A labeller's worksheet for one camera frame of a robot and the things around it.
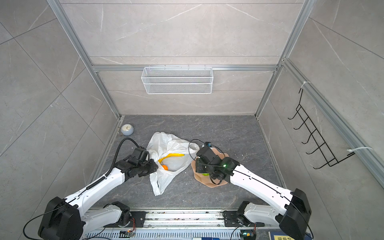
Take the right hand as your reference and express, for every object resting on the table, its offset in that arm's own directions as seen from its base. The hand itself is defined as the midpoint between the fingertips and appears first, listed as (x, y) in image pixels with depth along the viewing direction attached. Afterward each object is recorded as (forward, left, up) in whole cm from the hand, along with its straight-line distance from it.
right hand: (200, 163), depth 78 cm
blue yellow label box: (-31, -36, -12) cm, 49 cm away
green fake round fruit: (-2, -3, -9) cm, 10 cm away
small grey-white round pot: (+33, +52, -10) cm, 62 cm away
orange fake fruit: (+3, +21, -10) cm, 23 cm away
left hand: (+3, +25, -6) cm, 26 cm away
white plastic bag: (+15, +23, -3) cm, 27 cm away
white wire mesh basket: (+54, +14, +16) cm, 58 cm away
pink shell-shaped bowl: (-5, -4, -12) cm, 14 cm away
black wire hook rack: (-2, -53, +17) cm, 56 cm away
